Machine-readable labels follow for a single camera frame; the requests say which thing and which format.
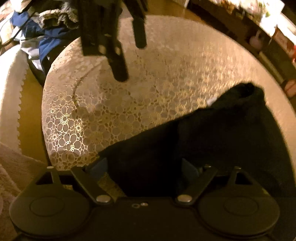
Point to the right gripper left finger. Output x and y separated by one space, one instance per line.
88 178

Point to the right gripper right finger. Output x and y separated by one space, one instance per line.
199 179

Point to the black garment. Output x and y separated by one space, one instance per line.
236 130

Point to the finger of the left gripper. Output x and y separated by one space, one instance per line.
116 61
138 9

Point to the lace floral tablecloth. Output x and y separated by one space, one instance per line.
185 63

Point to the blue garment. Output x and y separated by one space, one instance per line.
37 42

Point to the grey quilted garment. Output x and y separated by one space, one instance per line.
53 14

